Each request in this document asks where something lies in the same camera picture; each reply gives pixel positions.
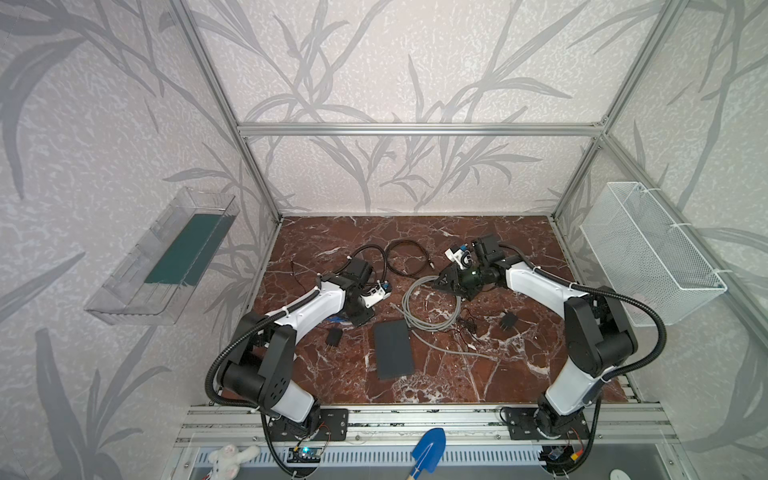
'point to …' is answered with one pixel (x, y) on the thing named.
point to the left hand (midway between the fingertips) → (366, 302)
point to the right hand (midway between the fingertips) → (437, 278)
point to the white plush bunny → (227, 460)
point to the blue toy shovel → (428, 452)
